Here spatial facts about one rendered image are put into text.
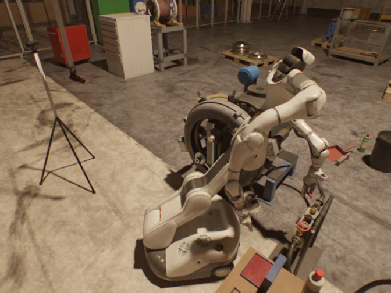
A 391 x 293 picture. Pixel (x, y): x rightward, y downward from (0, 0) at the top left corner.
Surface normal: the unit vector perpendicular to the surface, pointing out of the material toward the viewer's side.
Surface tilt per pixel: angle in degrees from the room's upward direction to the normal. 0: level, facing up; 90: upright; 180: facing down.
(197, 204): 90
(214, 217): 0
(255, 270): 0
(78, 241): 0
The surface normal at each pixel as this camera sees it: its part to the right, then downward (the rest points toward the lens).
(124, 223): 0.00, -0.83
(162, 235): 0.12, 0.55
